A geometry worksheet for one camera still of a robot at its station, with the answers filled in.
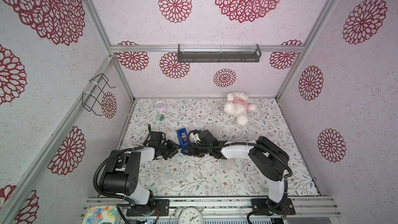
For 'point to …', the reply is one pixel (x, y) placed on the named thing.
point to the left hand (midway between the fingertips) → (180, 148)
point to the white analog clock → (190, 215)
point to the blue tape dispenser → (183, 140)
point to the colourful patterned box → (100, 214)
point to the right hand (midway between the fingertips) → (182, 151)
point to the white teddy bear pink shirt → (238, 107)
